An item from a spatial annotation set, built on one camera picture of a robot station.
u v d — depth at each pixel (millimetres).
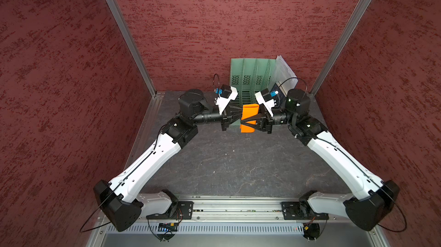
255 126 579
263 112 558
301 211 671
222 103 501
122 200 378
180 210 737
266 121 543
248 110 554
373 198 380
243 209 760
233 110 539
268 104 534
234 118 573
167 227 720
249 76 1136
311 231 707
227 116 508
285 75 967
